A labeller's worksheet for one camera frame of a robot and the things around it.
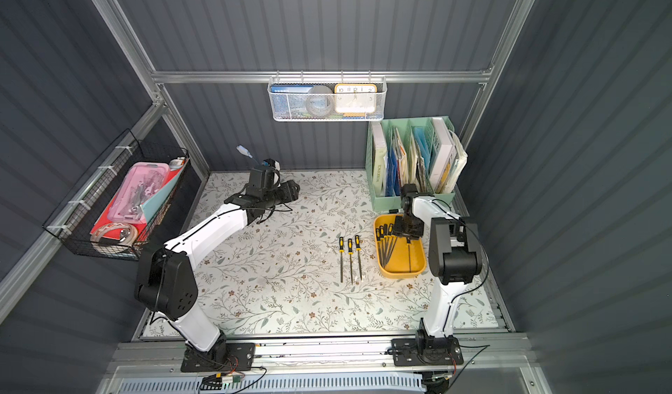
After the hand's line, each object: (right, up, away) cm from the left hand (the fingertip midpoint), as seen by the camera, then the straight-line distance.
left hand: (289, 186), depth 89 cm
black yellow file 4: (+37, -18, +10) cm, 42 cm away
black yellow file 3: (+43, -21, +8) cm, 48 cm away
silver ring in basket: (-36, -15, -23) cm, 45 cm away
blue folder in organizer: (+37, +2, +11) cm, 39 cm away
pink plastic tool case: (-40, +1, -14) cm, 42 cm away
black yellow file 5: (+33, -19, +9) cm, 39 cm away
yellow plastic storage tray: (+39, -26, +5) cm, 47 cm away
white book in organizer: (+32, +10, +6) cm, 34 cm away
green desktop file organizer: (+44, +13, +9) cm, 47 cm away
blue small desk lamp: (-19, +14, +8) cm, 25 cm away
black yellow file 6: (+31, -19, +4) cm, 36 cm away
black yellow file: (+21, -24, +6) cm, 33 cm away
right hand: (+44, -18, +9) cm, 49 cm away
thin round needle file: (+24, -23, +7) cm, 34 cm away
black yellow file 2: (+18, -24, +7) cm, 30 cm away
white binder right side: (+58, +7, +2) cm, 59 cm away
